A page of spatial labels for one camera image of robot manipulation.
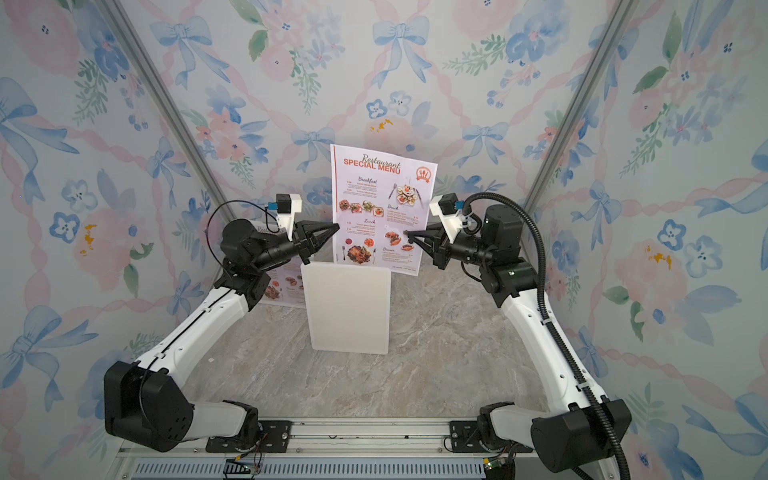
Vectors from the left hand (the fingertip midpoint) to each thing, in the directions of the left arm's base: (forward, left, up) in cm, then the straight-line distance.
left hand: (338, 227), depth 66 cm
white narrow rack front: (-4, +8, -13) cm, 16 cm away
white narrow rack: (-8, -1, -22) cm, 23 cm away
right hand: (-1, -17, 0) cm, 17 cm away
